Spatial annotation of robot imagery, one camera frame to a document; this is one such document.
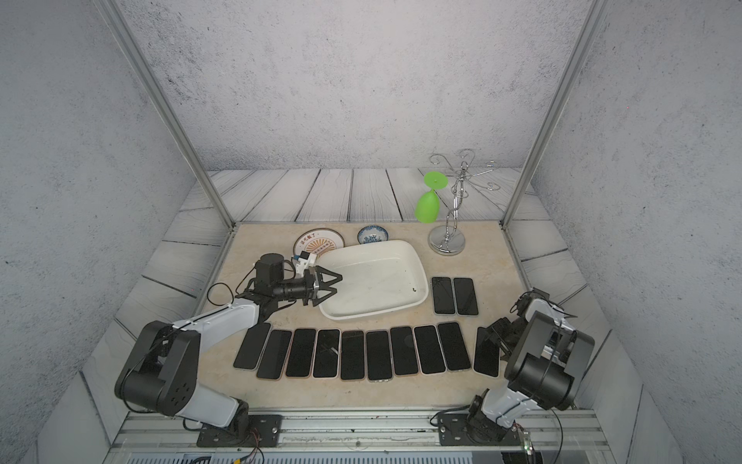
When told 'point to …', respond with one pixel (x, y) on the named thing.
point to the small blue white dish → (372, 234)
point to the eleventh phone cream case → (442, 293)
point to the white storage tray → (376, 276)
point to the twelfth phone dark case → (465, 297)
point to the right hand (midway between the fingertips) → (496, 342)
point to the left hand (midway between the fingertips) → (341, 287)
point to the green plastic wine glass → (428, 202)
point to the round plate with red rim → (318, 241)
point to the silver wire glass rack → (448, 239)
